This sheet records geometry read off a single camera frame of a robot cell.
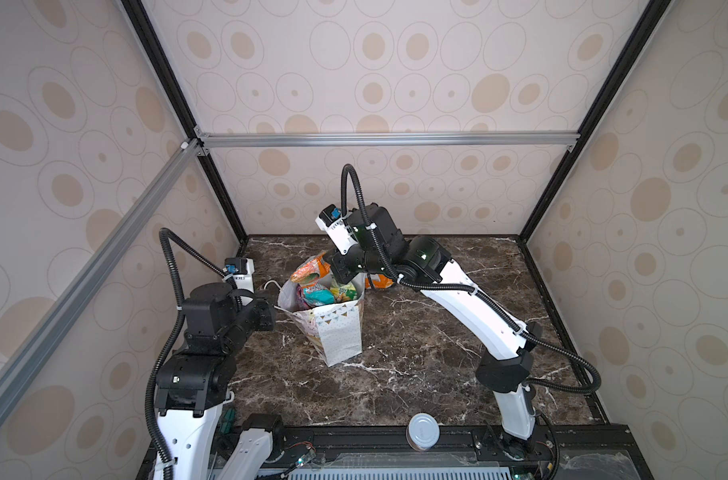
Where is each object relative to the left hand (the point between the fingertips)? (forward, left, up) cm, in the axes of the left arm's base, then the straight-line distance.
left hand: (273, 289), depth 63 cm
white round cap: (-22, -33, -29) cm, 49 cm away
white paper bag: (-1, -11, -17) cm, 20 cm away
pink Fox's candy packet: (+4, -8, +1) cm, 9 cm away
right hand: (+7, -10, +2) cm, 13 cm away
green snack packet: (+9, -13, -15) cm, 22 cm away
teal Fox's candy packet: (+7, -7, -13) cm, 17 cm away
